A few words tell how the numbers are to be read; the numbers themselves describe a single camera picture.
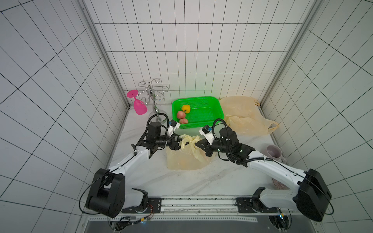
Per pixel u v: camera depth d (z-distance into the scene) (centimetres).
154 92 91
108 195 41
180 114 106
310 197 40
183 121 100
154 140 64
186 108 110
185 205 74
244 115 111
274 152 91
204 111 115
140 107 98
